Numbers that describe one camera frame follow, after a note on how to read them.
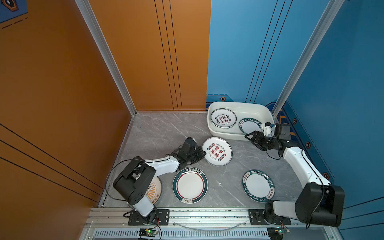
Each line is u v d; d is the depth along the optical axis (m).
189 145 0.70
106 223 0.73
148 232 0.71
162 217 0.73
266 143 0.71
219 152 0.92
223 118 1.13
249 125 1.11
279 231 0.69
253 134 0.76
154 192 0.81
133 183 0.46
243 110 1.17
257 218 0.72
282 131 0.64
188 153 0.71
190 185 0.82
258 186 0.83
